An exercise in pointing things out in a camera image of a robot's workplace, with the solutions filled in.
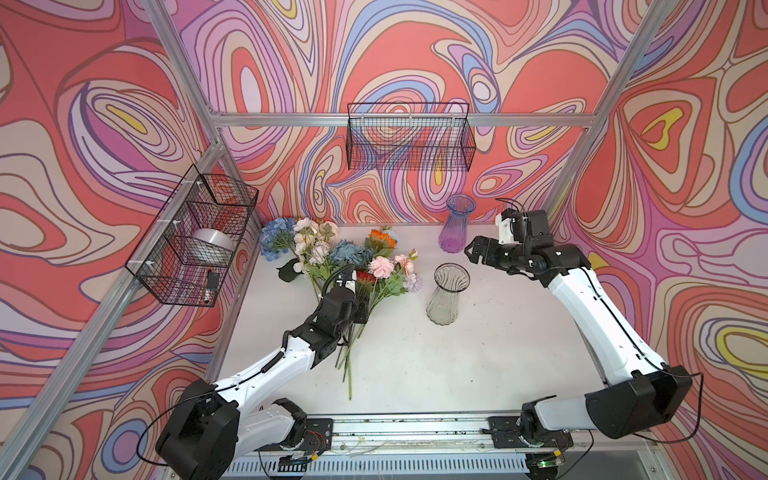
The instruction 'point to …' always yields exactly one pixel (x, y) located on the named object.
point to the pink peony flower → (381, 267)
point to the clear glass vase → (449, 280)
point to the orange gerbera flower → (378, 240)
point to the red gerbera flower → (362, 275)
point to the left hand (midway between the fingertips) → (366, 294)
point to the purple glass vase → (453, 236)
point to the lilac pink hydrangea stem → (398, 284)
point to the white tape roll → (210, 245)
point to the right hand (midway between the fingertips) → (482, 259)
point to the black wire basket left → (186, 249)
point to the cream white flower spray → (313, 242)
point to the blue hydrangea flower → (275, 237)
